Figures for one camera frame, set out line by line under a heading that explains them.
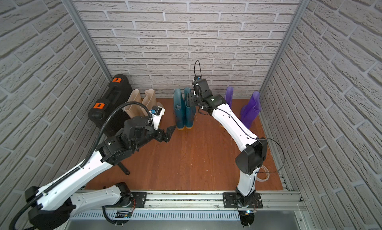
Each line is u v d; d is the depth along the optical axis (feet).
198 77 2.21
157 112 1.78
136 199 2.40
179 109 2.56
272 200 2.51
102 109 2.54
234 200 2.43
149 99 2.91
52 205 1.27
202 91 1.91
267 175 2.60
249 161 1.65
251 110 2.71
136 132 1.52
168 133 1.92
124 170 2.68
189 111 2.78
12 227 1.17
